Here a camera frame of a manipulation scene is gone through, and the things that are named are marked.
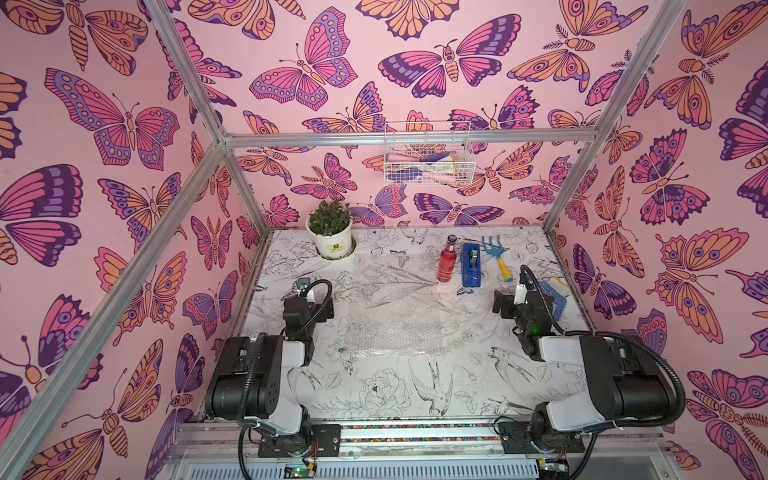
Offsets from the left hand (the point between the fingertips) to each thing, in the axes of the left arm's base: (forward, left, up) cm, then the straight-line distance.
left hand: (316, 292), depth 95 cm
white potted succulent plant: (+20, -3, +11) cm, 23 cm away
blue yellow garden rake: (+22, -64, -6) cm, 68 cm away
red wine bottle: (+10, -42, +4) cm, 43 cm away
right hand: (0, -63, +1) cm, 63 cm away
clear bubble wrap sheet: (-8, -27, -7) cm, 29 cm away
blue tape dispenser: (+12, -51, -1) cm, 53 cm away
